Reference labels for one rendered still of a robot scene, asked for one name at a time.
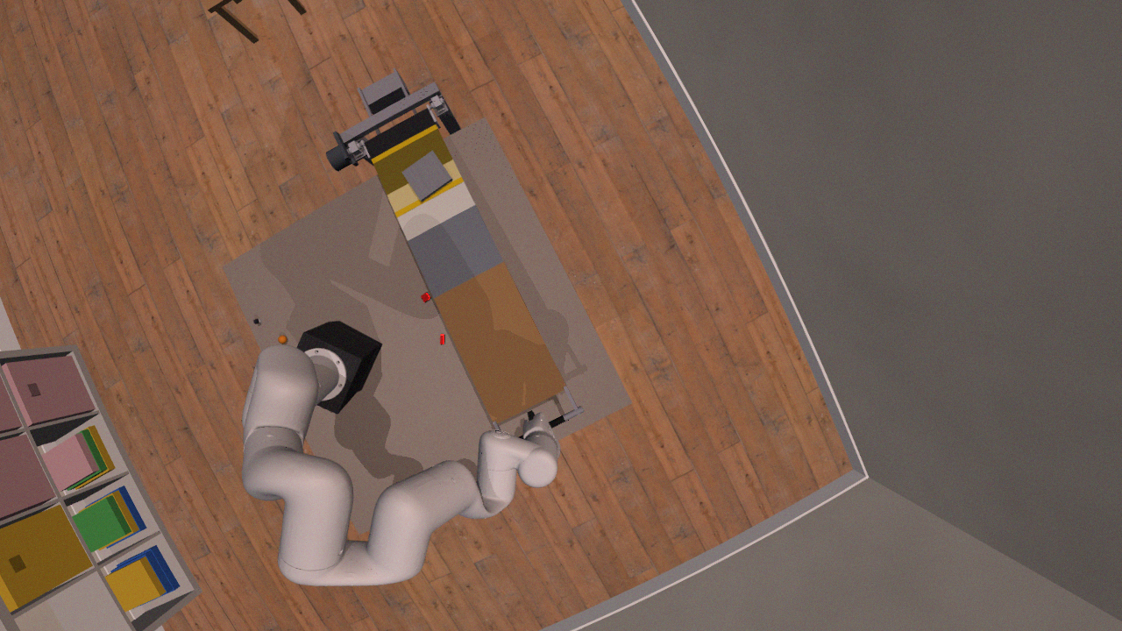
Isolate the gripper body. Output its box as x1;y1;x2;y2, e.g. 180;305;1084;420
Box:
523;413;561;459

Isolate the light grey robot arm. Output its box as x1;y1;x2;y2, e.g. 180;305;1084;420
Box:
242;344;557;586

